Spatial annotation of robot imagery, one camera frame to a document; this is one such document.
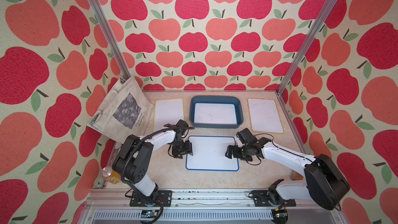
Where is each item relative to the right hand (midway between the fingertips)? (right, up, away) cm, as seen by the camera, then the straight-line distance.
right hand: (232, 158), depth 87 cm
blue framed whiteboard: (-6, +24, +18) cm, 31 cm away
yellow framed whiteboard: (+28, +22, +22) cm, 42 cm away
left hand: (-24, 0, 0) cm, 24 cm away
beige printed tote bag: (-62, +25, +2) cm, 67 cm away
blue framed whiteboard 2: (-13, +2, +2) cm, 14 cm away
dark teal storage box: (-7, +34, +25) cm, 43 cm away
